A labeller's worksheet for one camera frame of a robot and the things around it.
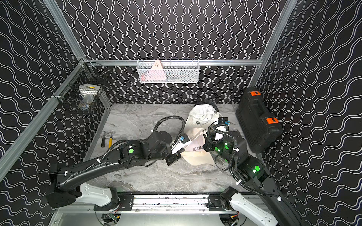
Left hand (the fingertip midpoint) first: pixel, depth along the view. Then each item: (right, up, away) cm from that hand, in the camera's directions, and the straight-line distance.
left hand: (184, 146), depth 64 cm
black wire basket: (-58, +30, +16) cm, 67 cm away
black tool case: (+44, +7, +16) cm, 47 cm away
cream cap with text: (+6, -7, +14) cm, 17 cm away
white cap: (+12, +14, +33) cm, 38 cm away
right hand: (+9, +7, 0) cm, 12 cm away
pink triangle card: (-17, +42, +26) cm, 53 cm away
